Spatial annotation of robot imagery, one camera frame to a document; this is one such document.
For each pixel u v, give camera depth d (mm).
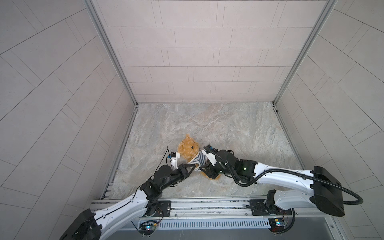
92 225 435
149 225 642
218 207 725
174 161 722
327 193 403
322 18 743
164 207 712
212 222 680
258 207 713
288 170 474
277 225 675
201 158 784
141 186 612
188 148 754
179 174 681
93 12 727
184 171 677
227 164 548
